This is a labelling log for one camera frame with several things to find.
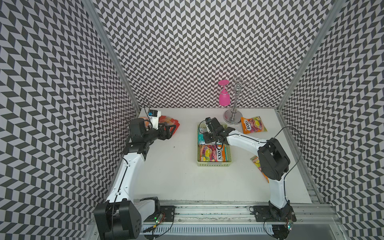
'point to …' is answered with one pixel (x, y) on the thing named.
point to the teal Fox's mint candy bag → (226, 154)
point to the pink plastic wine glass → (224, 97)
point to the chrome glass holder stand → (233, 116)
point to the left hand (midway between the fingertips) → (169, 126)
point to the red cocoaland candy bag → (168, 122)
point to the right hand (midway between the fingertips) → (207, 137)
